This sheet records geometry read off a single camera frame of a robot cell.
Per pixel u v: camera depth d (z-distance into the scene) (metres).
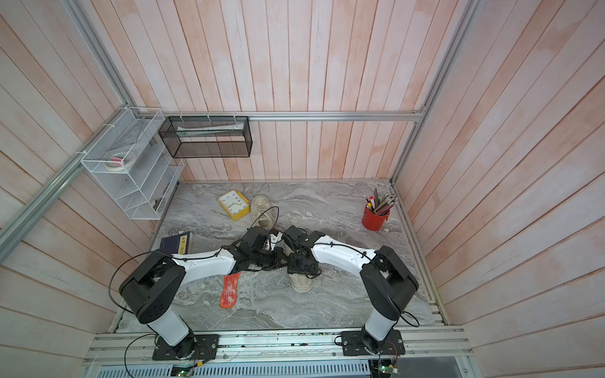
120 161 0.69
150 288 0.46
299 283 0.82
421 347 0.75
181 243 0.96
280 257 0.78
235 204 1.07
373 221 0.99
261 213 0.98
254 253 0.73
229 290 0.84
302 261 0.72
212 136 1.04
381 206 0.94
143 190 0.78
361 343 0.66
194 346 0.71
